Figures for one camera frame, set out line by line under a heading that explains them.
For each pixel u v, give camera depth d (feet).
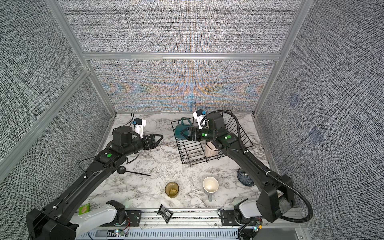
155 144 2.15
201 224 2.39
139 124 2.16
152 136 2.15
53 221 1.24
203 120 2.21
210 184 2.67
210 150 2.87
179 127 2.43
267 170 1.42
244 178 2.79
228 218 2.40
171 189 2.68
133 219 2.41
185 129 2.35
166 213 2.40
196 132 2.14
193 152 3.19
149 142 2.09
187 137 2.20
